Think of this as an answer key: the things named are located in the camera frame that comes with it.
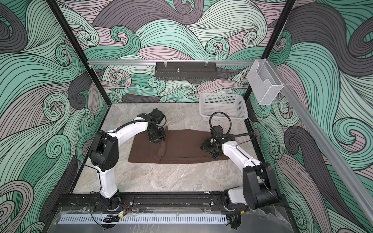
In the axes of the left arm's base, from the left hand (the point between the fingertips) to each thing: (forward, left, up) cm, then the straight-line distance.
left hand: (165, 139), depth 90 cm
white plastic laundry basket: (+37, -53, -4) cm, 65 cm away
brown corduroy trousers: (-12, -31, +24) cm, 41 cm away
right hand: (-6, -24, -1) cm, 25 cm away
